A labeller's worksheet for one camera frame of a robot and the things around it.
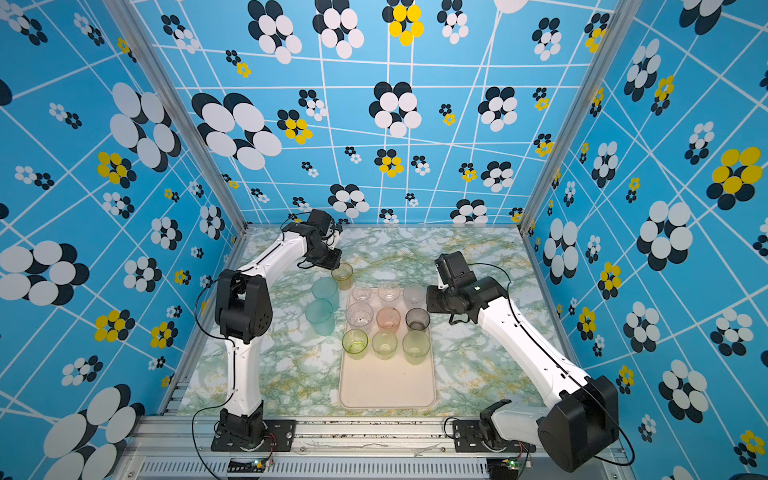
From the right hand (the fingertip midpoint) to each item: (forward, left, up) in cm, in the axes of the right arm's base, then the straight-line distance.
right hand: (434, 299), depth 81 cm
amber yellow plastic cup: (+18, +29, -13) cm, 37 cm away
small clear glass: (+9, +22, -12) cm, 27 cm away
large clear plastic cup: (+3, +22, -14) cm, 26 cm away
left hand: (+19, +31, -7) cm, 37 cm away
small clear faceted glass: (+11, +13, -14) cm, 22 cm away
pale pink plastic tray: (-17, +18, -16) cm, 30 cm away
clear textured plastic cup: (+12, +5, -16) cm, 21 cm away
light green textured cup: (-8, +5, -14) cm, 16 cm away
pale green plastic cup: (-7, +14, -15) cm, 22 cm away
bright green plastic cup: (-6, +23, -15) cm, 28 cm away
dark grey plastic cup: (0, +4, -12) cm, 13 cm away
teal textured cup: (+11, +34, -10) cm, 37 cm away
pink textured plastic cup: (+1, +13, -13) cm, 18 cm away
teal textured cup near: (+2, +35, -12) cm, 37 cm away
